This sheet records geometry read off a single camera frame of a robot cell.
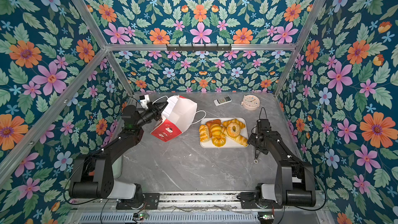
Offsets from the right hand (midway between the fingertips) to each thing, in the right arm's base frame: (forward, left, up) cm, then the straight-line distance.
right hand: (255, 143), depth 89 cm
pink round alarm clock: (+33, -3, -1) cm, 33 cm away
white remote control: (+36, +17, -2) cm, 40 cm away
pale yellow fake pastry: (+6, +30, +1) cm, 31 cm away
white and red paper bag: (+20, +49, -2) cm, 53 cm away
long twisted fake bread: (+4, +9, -1) cm, 10 cm away
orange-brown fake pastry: (+17, +23, -2) cm, 28 cm away
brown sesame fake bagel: (+6, +15, +3) cm, 16 cm away
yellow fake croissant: (+16, +11, +1) cm, 19 cm away
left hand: (+11, +47, +27) cm, 56 cm away
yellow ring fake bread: (+2, +22, +1) cm, 22 cm away
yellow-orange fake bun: (+7, +23, +4) cm, 24 cm away
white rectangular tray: (+2, +15, -4) cm, 15 cm away
